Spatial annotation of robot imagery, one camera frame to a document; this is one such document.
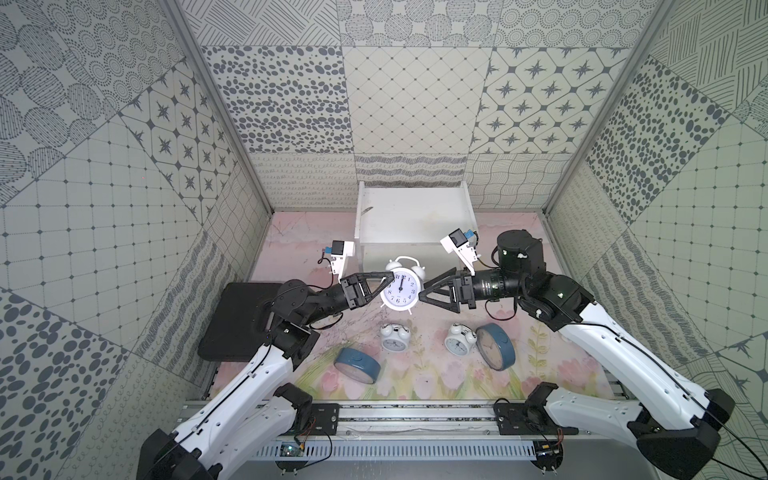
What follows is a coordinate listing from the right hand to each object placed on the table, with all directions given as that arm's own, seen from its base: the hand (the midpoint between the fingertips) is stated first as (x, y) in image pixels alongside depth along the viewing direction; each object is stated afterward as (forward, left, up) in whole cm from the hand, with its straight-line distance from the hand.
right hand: (425, 295), depth 59 cm
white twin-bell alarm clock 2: (+2, +7, -26) cm, 27 cm away
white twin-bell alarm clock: (+1, +5, 0) cm, 5 cm away
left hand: (0, +6, +3) cm, 6 cm away
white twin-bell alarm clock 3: (+1, -11, -27) cm, 29 cm away
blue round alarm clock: (-7, +15, -22) cm, 28 cm away
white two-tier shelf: (+21, +3, 0) cm, 21 cm away
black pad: (+4, +53, -28) cm, 60 cm away
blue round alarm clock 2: (-1, -20, -25) cm, 32 cm away
